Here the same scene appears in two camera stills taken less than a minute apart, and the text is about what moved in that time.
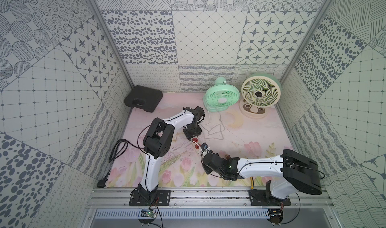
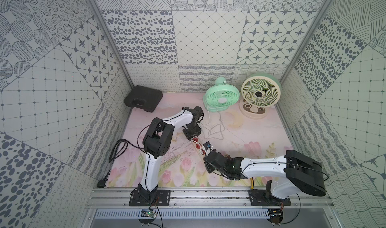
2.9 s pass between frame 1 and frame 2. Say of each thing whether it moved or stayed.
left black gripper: stayed
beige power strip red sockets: stayed
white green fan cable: moved
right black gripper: stayed
